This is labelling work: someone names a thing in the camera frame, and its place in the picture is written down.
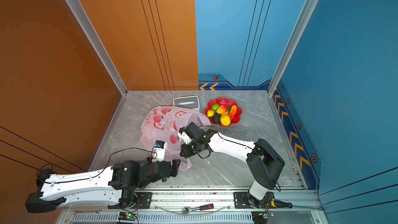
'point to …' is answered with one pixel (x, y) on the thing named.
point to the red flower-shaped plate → (236, 119)
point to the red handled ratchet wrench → (186, 210)
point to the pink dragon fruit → (223, 102)
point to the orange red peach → (232, 111)
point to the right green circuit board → (261, 217)
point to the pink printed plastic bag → (164, 123)
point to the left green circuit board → (127, 216)
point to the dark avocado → (216, 118)
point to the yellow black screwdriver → (281, 204)
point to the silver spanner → (76, 211)
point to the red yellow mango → (222, 109)
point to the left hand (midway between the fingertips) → (174, 162)
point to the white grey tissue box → (192, 102)
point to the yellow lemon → (225, 120)
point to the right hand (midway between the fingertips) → (180, 155)
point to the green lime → (215, 107)
